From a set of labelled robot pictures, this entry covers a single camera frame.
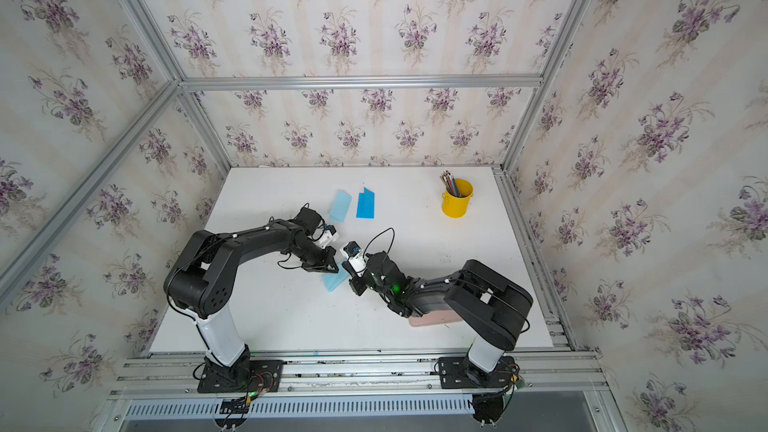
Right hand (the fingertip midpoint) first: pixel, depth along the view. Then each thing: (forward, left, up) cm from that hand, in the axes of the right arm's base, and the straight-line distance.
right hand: (347, 264), depth 85 cm
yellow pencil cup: (+24, -36, -4) cm, 44 cm away
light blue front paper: (-2, +5, -8) cm, 9 cm away
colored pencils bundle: (+26, -32, +6) cm, 42 cm away
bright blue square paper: (+26, -3, -6) cm, 26 cm away
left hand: (+1, +3, -7) cm, 8 cm away
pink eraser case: (-13, -24, -5) cm, 28 cm away
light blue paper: (+26, +6, -6) cm, 28 cm away
